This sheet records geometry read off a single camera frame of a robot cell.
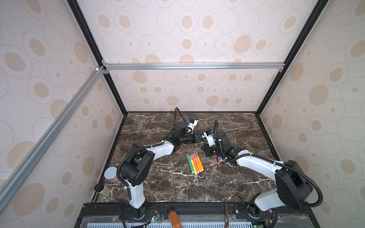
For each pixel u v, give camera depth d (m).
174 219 0.70
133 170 0.48
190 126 0.81
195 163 0.90
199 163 0.90
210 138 0.76
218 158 0.76
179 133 0.71
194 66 1.73
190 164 0.90
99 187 0.72
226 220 0.72
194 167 0.89
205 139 0.82
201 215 0.73
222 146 0.66
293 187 0.43
